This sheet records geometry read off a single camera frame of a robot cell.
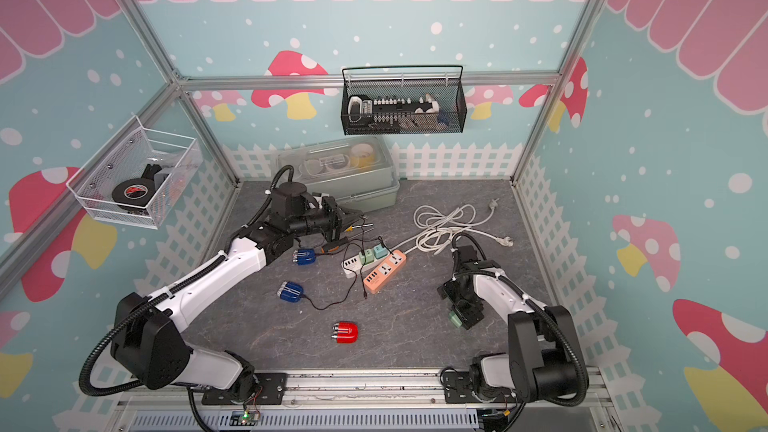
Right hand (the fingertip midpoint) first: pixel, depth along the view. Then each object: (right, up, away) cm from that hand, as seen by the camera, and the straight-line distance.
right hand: (447, 303), depth 88 cm
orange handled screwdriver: (-37, +15, +9) cm, 41 cm away
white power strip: (-29, +10, +6) cm, 31 cm away
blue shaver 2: (-47, +3, +1) cm, 47 cm away
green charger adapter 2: (+1, -3, -5) cm, 6 cm away
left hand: (-24, +26, -13) cm, 38 cm away
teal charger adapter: (-20, +15, +4) cm, 25 cm away
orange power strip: (-17, +10, +6) cm, 21 cm away
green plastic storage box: (-28, +40, +7) cm, 49 cm away
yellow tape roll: (-27, +46, +16) cm, 56 cm away
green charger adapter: (-24, +13, +1) cm, 28 cm away
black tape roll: (-77, +32, -18) cm, 86 cm away
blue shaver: (-44, +13, +6) cm, 47 cm away
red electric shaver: (-29, -6, -6) cm, 31 cm away
